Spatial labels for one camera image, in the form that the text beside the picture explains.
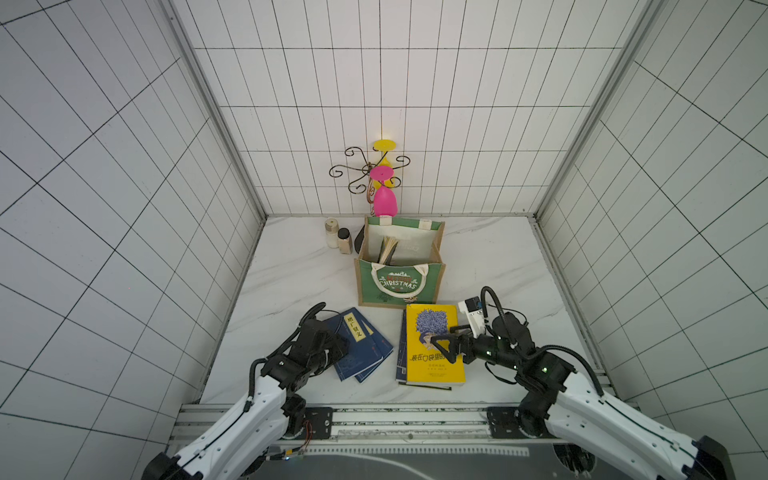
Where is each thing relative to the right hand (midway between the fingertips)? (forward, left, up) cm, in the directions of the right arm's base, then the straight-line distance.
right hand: (440, 328), depth 77 cm
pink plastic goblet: (+39, +17, +9) cm, 43 cm away
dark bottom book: (-8, +10, -9) cm, 16 cm away
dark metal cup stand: (+32, +25, +20) cm, 46 cm away
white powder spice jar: (+36, +37, -1) cm, 51 cm away
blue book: (-2, +15, -10) cm, 18 cm away
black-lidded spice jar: (+32, +31, -5) cm, 45 cm away
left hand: (-4, +27, -10) cm, 29 cm away
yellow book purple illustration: (-8, +4, -3) cm, 10 cm away
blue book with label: (-4, +21, -10) cm, 23 cm away
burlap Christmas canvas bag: (+24, +12, -4) cm, 27 cm away
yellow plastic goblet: (+55, +18, +20) cm, 61 cm away
